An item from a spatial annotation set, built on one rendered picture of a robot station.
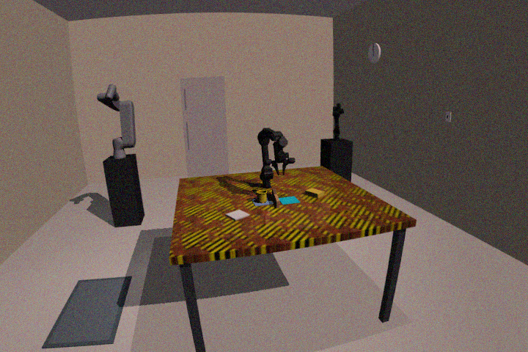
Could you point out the olive yellow cup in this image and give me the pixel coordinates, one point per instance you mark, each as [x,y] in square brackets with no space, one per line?
[261,196]

